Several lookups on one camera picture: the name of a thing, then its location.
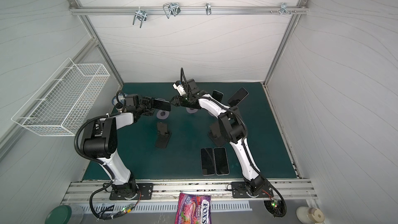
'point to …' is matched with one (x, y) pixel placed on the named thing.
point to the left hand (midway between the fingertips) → (159, 97)
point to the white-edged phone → (221, 160)
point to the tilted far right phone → (238, 97)
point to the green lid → (60, 214)
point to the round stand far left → (162, 114)
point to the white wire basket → (61, 104)
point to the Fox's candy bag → (193, 209)
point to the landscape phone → (161, 104)
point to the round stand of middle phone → (191, 111)
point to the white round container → (310, 215)
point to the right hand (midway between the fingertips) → (175, 97)
